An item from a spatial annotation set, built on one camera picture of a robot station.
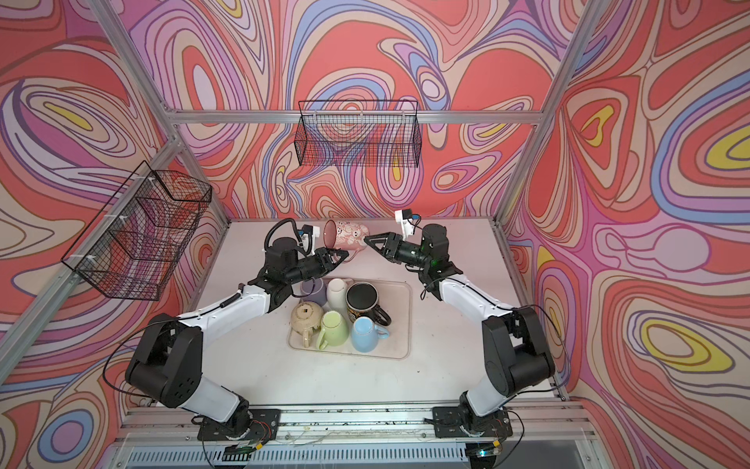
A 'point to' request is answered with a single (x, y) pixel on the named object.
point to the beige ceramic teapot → (306, 317)
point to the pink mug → (348, 235)
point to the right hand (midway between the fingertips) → (369, 247)
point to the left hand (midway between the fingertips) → (350, 253)
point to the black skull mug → (361, 299)
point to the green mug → (335, 330)
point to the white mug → (336, 296)
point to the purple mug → (313, 289)
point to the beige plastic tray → (394, 295)
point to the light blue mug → (365, 333)
